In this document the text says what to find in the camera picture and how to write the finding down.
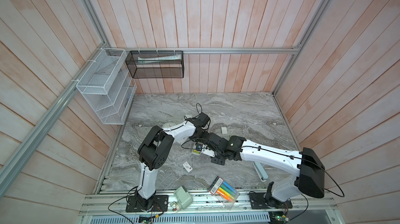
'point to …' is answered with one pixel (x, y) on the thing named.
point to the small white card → (187, 166)
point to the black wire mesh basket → (155, 64)
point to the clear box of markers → (224, 191)
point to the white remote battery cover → (224, 130)
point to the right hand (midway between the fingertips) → (214, 151)
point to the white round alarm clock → (168, 124)
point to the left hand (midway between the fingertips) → (201, 141)
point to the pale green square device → (183, 197)
